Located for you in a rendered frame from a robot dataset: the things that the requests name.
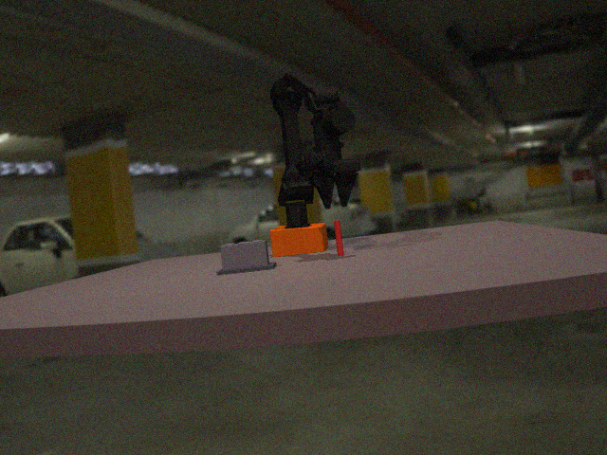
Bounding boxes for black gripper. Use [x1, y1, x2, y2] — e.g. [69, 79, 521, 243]
[305, 138, 361, 209]

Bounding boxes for red peg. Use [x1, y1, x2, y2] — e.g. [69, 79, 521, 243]
[334, 221, 344, 256]

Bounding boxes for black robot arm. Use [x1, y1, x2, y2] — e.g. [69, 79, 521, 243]
[270, 72, 356, 228]

